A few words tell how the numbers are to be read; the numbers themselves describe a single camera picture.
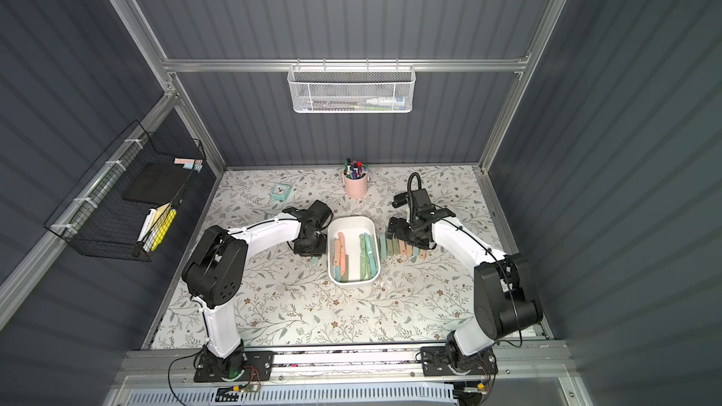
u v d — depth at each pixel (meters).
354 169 1.02
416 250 0.81
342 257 0.93
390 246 0.96
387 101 0.89
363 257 0.94
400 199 1.06
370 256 0.93
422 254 0.94
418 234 0.65
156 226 0.62
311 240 0.79
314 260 0.93
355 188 1.06
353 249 0.95
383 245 0.96
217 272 0.51
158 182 0.78
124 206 0.73
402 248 0.96
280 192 1.09
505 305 0.44
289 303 0.85
